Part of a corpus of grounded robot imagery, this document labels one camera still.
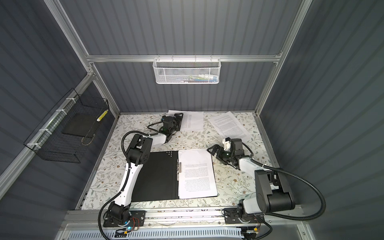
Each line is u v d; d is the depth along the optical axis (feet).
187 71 3.67
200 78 3.04
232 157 2.34
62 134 2.34
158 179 2.80
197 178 2.84
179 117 3.35
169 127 2.99
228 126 3.68
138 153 2.20
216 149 2.70
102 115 2.70
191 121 3.80
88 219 2.48
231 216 2.41
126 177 2.14
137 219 2.37
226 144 2.80
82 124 2.47
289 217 1.48
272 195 1.43
